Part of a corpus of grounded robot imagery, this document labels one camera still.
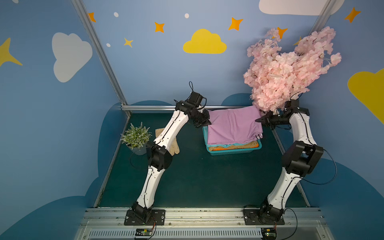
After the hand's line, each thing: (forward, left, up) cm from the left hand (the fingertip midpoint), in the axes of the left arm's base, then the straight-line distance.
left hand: (212, 120), depth 86 cm
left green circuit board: (-53, +34, -24) cm, 67 cm away
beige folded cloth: (-5, +23, -24) cm, 34 cm away
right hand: (+4, -28, -1) cm, 29 cm away
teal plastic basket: (-10, -11, -17) cm, 23 cm away
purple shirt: (+1, -14, -5) cm, 15 cm away
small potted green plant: (-10, +44, -7) cm, 46 cm away
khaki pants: (-9, -27, -11) cm, 30 cm away
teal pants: (-9, -11, -13) cm, 19 cm away
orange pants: (-8, -29, -13) cm, 33 cm away
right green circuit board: (-52, -28, -25) cm, 64 cm away
